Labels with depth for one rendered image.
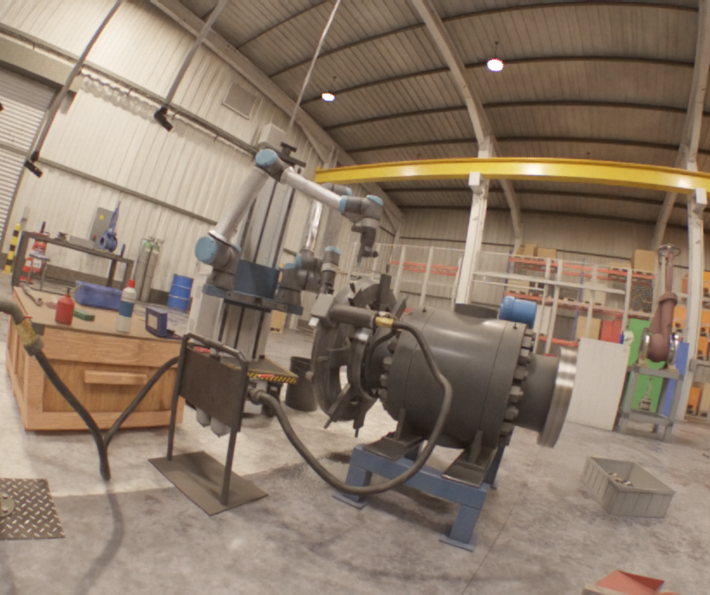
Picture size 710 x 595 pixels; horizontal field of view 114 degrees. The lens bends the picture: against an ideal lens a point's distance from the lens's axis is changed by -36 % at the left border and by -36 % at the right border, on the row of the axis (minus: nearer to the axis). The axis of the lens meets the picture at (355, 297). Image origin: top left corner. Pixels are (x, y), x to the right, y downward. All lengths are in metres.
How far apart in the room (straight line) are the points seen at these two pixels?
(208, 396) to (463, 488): 0.98
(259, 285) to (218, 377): 1.20
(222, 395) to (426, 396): 0.78
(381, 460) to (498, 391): 0.52
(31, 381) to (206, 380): 0.72
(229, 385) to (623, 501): 2.01
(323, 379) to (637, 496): 1.80
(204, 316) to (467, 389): 1.77
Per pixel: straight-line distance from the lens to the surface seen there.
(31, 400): 1.56
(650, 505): 2.31
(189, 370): 1.42
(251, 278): 2.36
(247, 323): 2.46
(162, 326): 1.69
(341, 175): 12.53
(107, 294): 2.29
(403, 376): 1.47
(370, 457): 1.46
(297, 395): 2.68
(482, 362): 1.40
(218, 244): 2.00
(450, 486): 1.38
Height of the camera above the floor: 0.75
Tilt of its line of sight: 4 degrees up
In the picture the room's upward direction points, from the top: 13 degrees clockwise
